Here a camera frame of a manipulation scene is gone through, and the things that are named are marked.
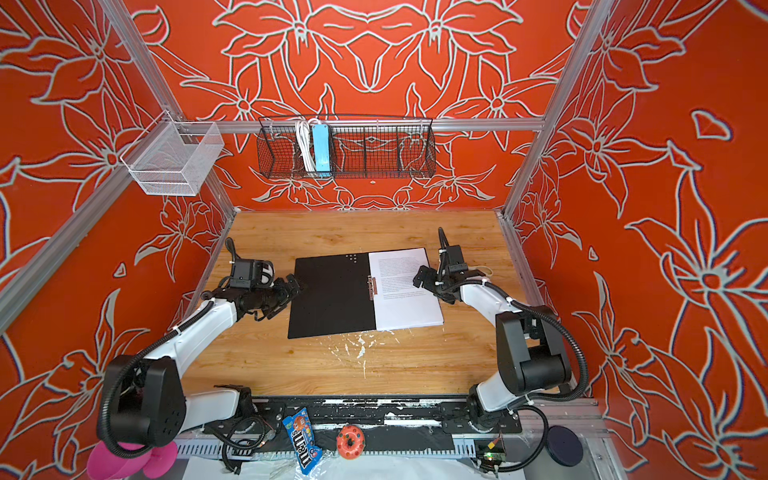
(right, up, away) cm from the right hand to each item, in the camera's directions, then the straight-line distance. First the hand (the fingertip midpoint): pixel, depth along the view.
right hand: (421, 281), depth 92 cm
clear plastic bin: (-78, +39, 0) cm, 88 cm away
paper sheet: (-6, -9, +7) cm, 13 cm away
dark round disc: (+30, -35, -24) cm, 52 cm away
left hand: (-38, -2, -5) cm, 38 cm away
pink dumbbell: (-66, -39, -24) cm, 80 cm away
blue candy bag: (-32, -34, -22) cm, 52 cm away
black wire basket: (-24, +44, +6) cm, 51 cm away
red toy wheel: (-20, -34, -24) cm, 46 cm away
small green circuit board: (+13, -39, -24) cm, 47 cm away
